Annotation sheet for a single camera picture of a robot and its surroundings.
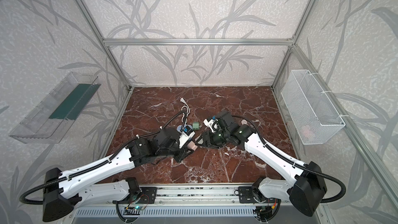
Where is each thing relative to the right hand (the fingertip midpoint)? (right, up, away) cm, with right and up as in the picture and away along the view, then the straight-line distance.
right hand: (198, 139), depth 71 cm
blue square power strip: (-5, +6, -8) cm, 12 cm away
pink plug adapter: (-3, -2, -2) cm, 4 cm away
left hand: (-3, -3, 0) cm, 4 cm away
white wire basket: (+47, +11, -10) cm, 49 cm away
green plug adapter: (-4, +2, +27) cm, 27 cm away
